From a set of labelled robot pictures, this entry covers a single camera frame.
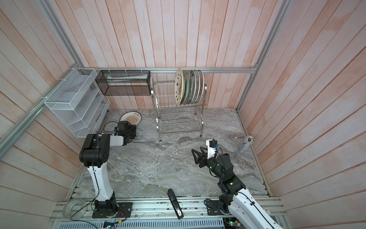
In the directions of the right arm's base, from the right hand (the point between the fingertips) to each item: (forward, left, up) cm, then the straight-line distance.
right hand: (196, 149), depth 76 cm
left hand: (+27, +42, -16) cm, 53 cm away
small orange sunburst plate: (+38, +49, -18) cm, 64 cm away
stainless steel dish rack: (+36, +16, -16) cm, 43 cm away
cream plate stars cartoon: (+34, +11, +13) cm, 38 cm away
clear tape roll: (-27, +65, -18) cm, 73 cm away
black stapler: (-24, +11, -15) cm, 30 cm away
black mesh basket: (+50, +52, +7) cm, 73 cm away
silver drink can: (+8, -32, -8) cm, 34 cm away
